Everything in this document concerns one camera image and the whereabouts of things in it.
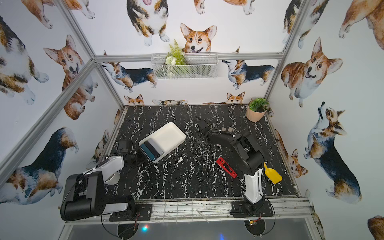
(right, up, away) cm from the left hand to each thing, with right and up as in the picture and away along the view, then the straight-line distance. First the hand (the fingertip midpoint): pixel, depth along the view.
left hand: (149, 153), depth 92 cm
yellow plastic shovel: (+72, -9, -9) cm, 73 cm away
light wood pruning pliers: (+53, +14, +14) cm, 56 cm away
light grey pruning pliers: (+3, +4, +4) cm, 6 cm away
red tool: (+46, -6, -4) cm, 47 cm away
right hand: (+31, +10, +5) cm, 33 cm away
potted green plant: (+70, +29, +9) cm, 76 cm away
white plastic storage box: (+8, +9, +14) cm, 18 cm away
